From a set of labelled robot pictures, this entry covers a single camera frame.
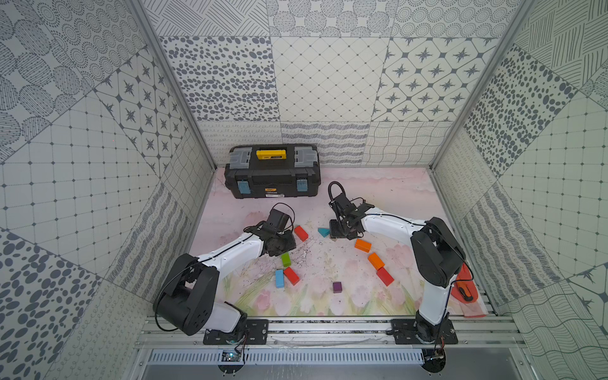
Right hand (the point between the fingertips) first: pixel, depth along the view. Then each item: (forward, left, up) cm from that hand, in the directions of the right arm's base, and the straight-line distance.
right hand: (337, 234), depth 93 cm
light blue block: (-17, +22, -2) cm, 28 cm away
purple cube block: (-20, +1, -2) cm, 20 cm away
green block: (-10, +20, -3) cm, 22 cm away
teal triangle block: (+3, +5, -2) cm, 6 cm away
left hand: (-6, +15, +3) cm, 16 cm away
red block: (+2, +15, -2) cm, 16 cm away
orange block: (-4, -10, -2) cm, 11 cm away
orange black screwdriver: (-20, -43, -2) cm, 48 cm away
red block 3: (-16, +17, -2) cm, 24 cm away
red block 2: (-15, -17, -3) cm, 23 cm away
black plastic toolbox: (+21, +27, +15) cm, 37 cm away
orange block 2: (-10, -14, -3) cm, 18 cm away
